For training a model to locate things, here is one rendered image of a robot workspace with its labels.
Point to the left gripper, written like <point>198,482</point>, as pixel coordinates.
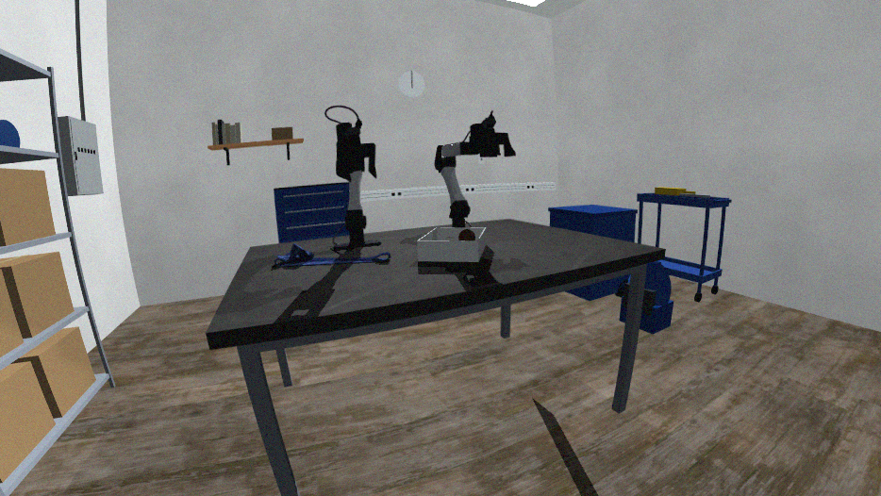
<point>488,145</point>

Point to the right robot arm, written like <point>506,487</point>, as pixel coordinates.
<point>353,219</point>

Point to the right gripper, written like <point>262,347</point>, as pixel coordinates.
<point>354,155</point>

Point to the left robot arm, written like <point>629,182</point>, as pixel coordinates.
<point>446,166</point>

